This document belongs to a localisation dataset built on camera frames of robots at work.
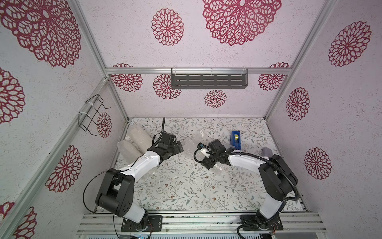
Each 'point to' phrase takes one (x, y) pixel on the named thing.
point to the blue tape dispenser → (236, 139)
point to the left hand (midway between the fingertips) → (176, 148)
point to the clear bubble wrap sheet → (194, 137)
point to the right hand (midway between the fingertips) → (204, 156)
